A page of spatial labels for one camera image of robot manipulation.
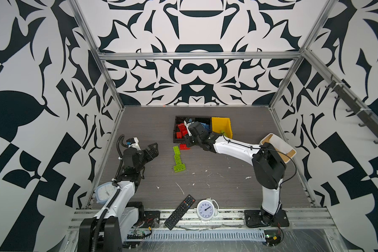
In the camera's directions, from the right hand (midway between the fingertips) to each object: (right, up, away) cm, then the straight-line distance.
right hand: (186, 135), depth 90 cm
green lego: (+24, 0, +12) cm, 27 cm away
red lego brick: (-2, -8, +9) cm, 13 cm away
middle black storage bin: (+13, +9, +17) cm, 23 cm away
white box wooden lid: (+57, -10, +2) cm, 58 cm away
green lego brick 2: (-4, -18, -1) cm, 18 cm away
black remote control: (-4, -37, -17) cm, 41 cm away
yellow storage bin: (+22, +6, +15) cm, 27 cm away
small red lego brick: (-5, -1, +12) cm, 13 cm away
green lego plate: (-6, -10, +7) cm, 13 cm away
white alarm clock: (+10, -34, -15) cm, 38 cm away
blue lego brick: (+13, +5, +14) cm, 20 cm away
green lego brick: (-5, -14, +2) cm, 15 cm away
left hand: (-19, -5, -5) cm, 20 cm away
